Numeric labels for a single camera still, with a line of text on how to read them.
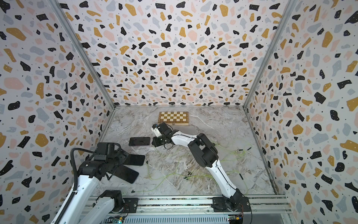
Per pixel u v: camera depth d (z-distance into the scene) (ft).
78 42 2.69
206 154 1.94
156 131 3.02
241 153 3.11
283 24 2.51
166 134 2.66
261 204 2.50
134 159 2.96
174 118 3.61
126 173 2.81
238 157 3.09
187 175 2.80
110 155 1.93
